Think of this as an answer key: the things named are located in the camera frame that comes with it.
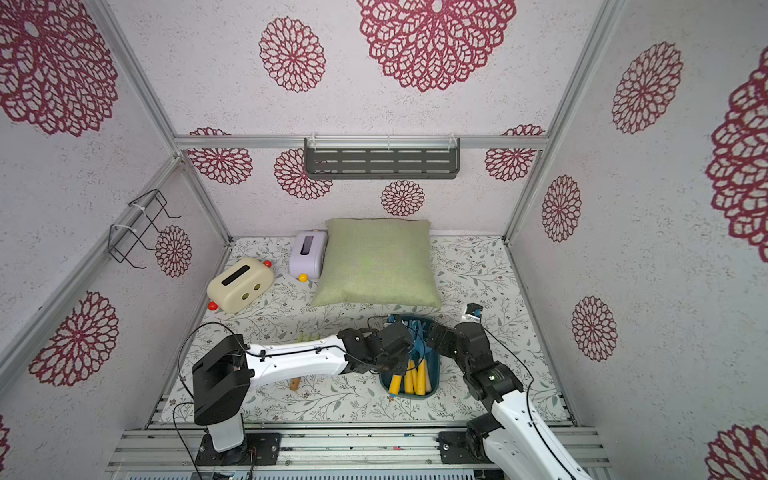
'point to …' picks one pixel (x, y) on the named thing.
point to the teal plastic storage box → (433, 362)
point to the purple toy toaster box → (308, 253)
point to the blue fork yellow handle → (421, 378)
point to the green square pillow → (378, 261)
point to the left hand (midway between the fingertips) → (405, 364)
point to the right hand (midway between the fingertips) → (442, 327)
